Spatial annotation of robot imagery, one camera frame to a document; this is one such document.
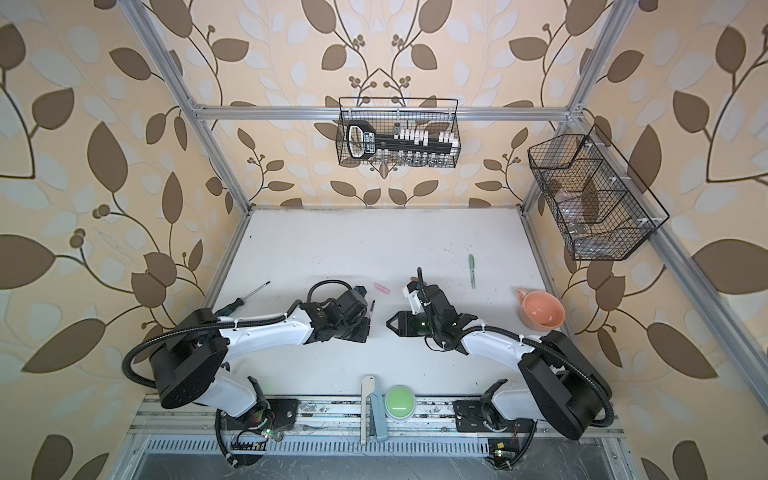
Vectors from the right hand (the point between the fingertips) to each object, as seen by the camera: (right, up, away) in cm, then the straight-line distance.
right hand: (393, 327), depth 84 cm
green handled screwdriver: (-49, +5, +10) cm, 50 cm away
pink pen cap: (-4, +9, +14) cm, 17 cm away
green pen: (+28, +17, +21) cm, 39 cm away
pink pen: (-6, +6, -4) cm, 9 cm away
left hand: (-6, -1, +1) cm, 6 cm away
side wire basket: (+52, +33, -11) cm, 63 cm away
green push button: (+2, -17, -8) cm, 19 cm away
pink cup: (+45, +3, +7) cm, 46 cm away
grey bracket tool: (-7, -14, -9) cm, 18 cm away
